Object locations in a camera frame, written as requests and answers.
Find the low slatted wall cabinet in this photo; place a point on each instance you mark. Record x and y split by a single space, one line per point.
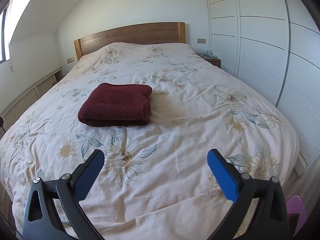
20 104

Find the beige wall switch plate left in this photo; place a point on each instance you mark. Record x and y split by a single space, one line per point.
69 60

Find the beige wall switch plate right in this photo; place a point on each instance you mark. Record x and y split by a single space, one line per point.
201 40

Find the window with dark frame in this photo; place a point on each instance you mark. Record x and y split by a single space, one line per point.
5 54

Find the pink plastic object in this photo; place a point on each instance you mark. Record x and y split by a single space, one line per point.
297 214

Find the white floral duvet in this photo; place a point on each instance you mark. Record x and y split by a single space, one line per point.
155 183

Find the wooden right nightstand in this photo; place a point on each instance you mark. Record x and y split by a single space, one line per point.
212 60

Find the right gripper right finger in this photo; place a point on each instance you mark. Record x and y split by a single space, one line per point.
269 221

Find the dark red knitted sweater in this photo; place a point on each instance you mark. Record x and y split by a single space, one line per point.
117 105

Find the wooden headboard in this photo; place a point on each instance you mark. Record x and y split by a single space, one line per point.
145 33

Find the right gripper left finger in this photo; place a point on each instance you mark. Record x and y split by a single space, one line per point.
41 219

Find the beige wall switch plate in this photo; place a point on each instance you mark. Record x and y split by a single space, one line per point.
201 40
69 60

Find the small items on nightstand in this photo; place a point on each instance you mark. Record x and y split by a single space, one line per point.
210 54

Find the white panelled wardrobe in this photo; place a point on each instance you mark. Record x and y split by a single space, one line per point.
273 46

